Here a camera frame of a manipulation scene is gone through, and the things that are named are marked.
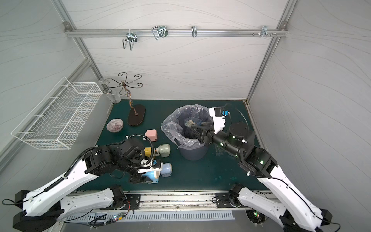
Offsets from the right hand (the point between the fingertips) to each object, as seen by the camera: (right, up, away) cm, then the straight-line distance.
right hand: (196, 125), depth 57 cm
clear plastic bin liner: (-11, -1, +13) cm, 17 cm away
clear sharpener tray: (+17, -20, +34) cm, 43 cm away
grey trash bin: (0, -21, +33) cm, 39 cm away
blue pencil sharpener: (-18, -22, +3) cm, 28 cm away
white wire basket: (-67, +1, +12) cm, 68 cm away
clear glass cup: (-47, +17, +24) cm, 55 cm away
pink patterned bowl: (-57, -4, +47) cm, 74 cm away
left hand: (-20, -22, +7) cm, 30 cm away
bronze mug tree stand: (-44, +4, +53) cm, 69 cm away
